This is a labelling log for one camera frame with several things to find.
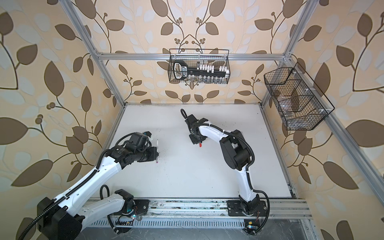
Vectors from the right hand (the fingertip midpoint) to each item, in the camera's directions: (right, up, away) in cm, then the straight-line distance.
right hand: (198, 140), depth 97 cm
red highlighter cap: (+1, -3, +2) cm, 4 cm away
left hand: (-21, -4, -18) cm, 28 cm away
